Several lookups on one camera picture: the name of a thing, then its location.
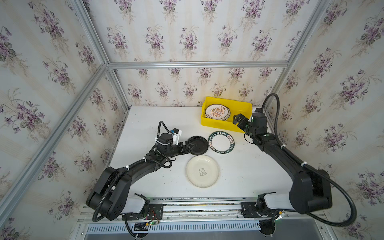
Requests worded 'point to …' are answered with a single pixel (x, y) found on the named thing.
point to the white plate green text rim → (221, 142)
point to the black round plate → (201, 146)
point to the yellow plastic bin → (236, 107)
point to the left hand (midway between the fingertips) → (191, 144)
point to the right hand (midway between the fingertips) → (237, 119)
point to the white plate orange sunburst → (217, 112)
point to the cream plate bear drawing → (202, 171)
